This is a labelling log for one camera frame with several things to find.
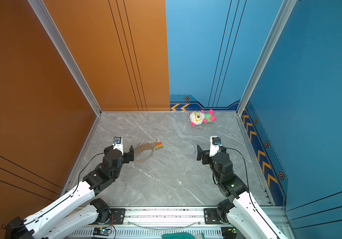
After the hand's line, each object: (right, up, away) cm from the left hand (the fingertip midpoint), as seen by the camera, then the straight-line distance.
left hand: (123, 145), depth 79 cm
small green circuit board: (-8, -40, -8) cm, 42 cm away
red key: (+17, -2, +23) cm, 28 cm away
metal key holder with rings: (+6, -4, +20) cm, 22 cm away
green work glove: (+31, -40, -11) cm, 52 cm away
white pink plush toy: (+44, +16, +29) cm, 55 cm away
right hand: (+43, 0, -3) cm, 43 cm away
